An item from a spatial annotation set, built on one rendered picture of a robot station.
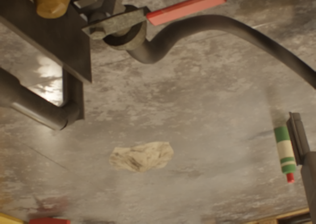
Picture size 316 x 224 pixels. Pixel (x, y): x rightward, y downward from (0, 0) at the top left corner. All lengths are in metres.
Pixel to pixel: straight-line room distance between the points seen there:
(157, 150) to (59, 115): 1.77
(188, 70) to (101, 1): 1.14
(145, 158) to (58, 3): 1.90
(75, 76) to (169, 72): 1.10
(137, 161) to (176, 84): 0.68
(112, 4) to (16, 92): 0.16
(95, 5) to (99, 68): 1.05
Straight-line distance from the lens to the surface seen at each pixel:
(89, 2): 0.56
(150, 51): 0.66
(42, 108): 0.51
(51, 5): 0.48
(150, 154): 2.30
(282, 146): 2.27
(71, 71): 0.58
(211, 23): 0.93
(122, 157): 2.34
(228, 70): 1.72
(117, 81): 1.69
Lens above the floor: 0.78
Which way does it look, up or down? 24 degrees down
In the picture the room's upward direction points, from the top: 173 degrees clockwise
